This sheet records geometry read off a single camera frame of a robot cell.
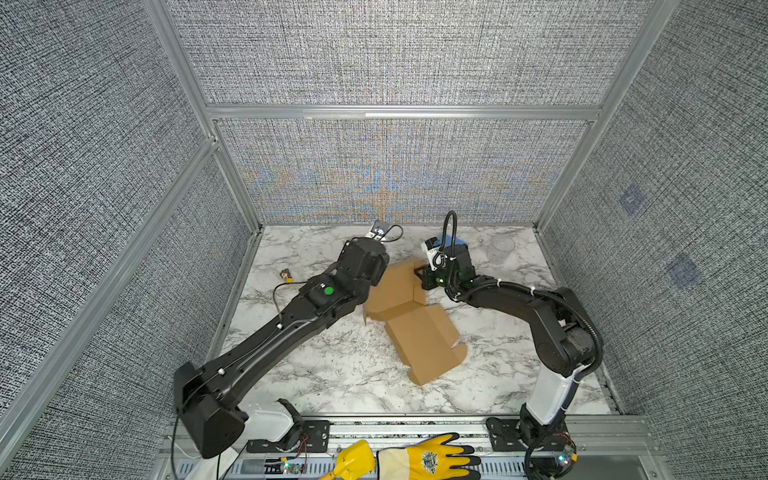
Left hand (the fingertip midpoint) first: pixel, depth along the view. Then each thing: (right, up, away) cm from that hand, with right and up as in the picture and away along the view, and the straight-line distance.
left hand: (368, 249), depth 74 cm
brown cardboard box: (+15, -25, +15) cm, 32 cm away
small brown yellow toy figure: (-30, -8, +29) cm, 43 cm away
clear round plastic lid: (+48, +2, +35) cm, 59 cm away
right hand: (+14, -6, +21) cm, 26 cm away
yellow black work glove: (+15, -48, -6) cm, 51 cm away
